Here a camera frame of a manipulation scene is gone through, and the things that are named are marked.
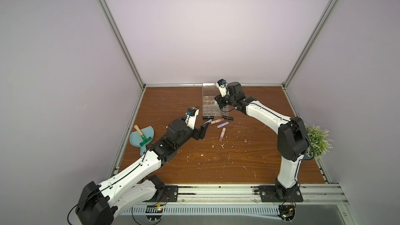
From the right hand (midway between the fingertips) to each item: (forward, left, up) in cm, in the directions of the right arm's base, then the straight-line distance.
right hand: (218, 92), depth 90 cm
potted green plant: (-28, -48, -3) cm, 55 cm away
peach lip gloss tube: (-9, 0, -18) cm, 20 cm away
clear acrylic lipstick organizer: (+2, +5, -17) cm, 18 cm away
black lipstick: (-6, +6, -18) cm, 20 cm away
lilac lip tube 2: (-11, -3, -19) cm, 22 cm away
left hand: (-21, +8, +3) cm, 23 cm away
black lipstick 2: (-6, -7, -18) cm, 21 cm away
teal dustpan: (-22, +50, -19) cm, 58 cm away
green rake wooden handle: (-23, +44, -17) cm, 52 cm away
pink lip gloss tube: (-18, -3, -18) cm, 25 cm away
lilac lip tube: (-9, +5, -17) cm, 20 cm away
